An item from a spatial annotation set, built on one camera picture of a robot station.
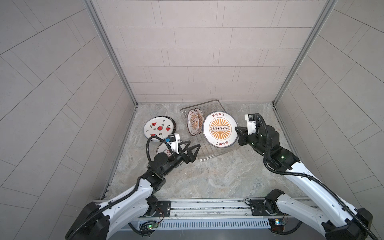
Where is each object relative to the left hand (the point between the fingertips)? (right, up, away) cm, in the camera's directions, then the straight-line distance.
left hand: (198, 145), depth 71 cm
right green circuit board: (+38, -35, -2) cm, 52 cm away
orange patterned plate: (+10, +7, +5) cm, 13 cm away
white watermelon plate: (-26, +7, +28) cm, 39 cm away
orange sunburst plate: (+1, +11, +22) cm, 25 cm away
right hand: (+17, +8, +1) cm, 19 cm away
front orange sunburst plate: (-4, +10, +25) cm, 27 cm away
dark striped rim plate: (-16, +6, +28) cm, 33 cm away
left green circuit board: (-20, -34, -6) cm, 40 cm away
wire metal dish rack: (+4, -8, +20) cm, 22 cm away
